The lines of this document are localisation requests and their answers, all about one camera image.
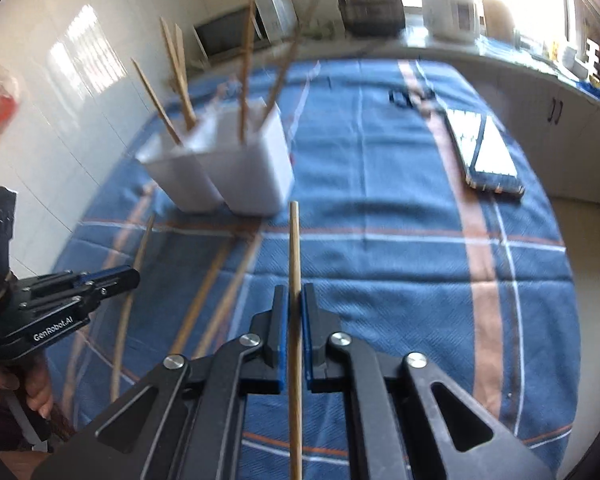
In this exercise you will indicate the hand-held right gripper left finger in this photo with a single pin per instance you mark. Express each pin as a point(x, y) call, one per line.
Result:
point(281, 340)

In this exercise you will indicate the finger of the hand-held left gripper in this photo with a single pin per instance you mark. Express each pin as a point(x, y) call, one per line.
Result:
point(70, 297)
point(115, 276)

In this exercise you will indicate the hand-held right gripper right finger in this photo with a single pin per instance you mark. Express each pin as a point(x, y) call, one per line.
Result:
point(307, 345)

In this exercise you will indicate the pile of wooden chopsticks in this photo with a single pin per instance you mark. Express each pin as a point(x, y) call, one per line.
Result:
point(202, 305)

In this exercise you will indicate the light bamboo chopstick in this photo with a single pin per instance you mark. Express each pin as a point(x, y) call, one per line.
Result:
point(177, 75)
point(280, 72)
point(155, 102)
point(295, 250)
point(186, 87)

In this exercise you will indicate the white plastic chopstick holder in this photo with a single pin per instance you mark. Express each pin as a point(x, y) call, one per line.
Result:
point(250, 170)

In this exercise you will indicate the person's left hand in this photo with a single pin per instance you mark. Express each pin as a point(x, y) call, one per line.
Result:
point(37, 380)

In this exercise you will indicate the blue plaid tablecloth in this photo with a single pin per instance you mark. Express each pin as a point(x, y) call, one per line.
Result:
point(380, 260)

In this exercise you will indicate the white microwave oven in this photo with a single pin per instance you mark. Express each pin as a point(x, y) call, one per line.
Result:
point(230, 32)

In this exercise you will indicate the white kitchen cabinets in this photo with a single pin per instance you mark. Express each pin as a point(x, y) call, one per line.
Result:
point(580, 145)

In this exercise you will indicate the black countertop appliance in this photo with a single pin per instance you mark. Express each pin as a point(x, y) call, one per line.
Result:
point(370, 12)

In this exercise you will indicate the white rice cooker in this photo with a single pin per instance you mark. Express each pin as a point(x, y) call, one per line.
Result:
point(447, 12)

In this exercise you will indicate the blue counter cloth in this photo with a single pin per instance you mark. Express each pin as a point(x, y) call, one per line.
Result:
point(520, 50)

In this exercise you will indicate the cardboard box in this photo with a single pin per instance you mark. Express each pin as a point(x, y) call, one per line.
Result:
point(497, 20)

